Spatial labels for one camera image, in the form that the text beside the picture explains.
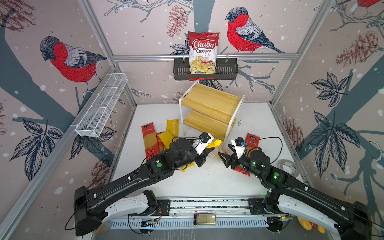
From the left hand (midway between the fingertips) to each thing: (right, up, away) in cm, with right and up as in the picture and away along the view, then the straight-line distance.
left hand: (212, 147), depth 63 cm
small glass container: (-3, -35, +5) cm, 35 cm away
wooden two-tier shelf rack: (0, +16, +10) cm, 19 cm away
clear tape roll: (+48, -17, +23) cm, 56 cm away
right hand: (+6, -5, +10) cm, 12 cm away
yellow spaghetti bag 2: (-24, +7, +43) cm, 50 cm away
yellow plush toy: (+42, -34, 0) cm, 54 cm away
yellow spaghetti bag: (+1, +1, -1) cm, 2 cm away
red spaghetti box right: (+30, -4, +33) cm, 45 cm away
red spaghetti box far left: (-37, -4, +32) cm, 49 cm away
